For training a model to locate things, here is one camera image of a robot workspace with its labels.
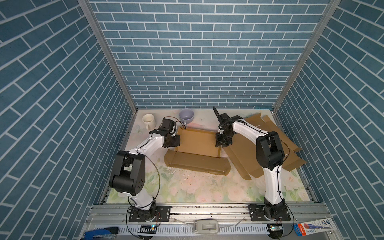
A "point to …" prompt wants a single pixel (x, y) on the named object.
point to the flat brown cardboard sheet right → (291, 160)
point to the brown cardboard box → (197, 151)
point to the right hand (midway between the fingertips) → (215, 144)
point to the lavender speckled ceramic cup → (186, 115)
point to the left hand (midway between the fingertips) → (178, 141)
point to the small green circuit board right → (276, 228)
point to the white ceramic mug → (150, 121)
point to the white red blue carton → (314, 227)
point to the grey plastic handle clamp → (206, 226)
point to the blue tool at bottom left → (107, 233)
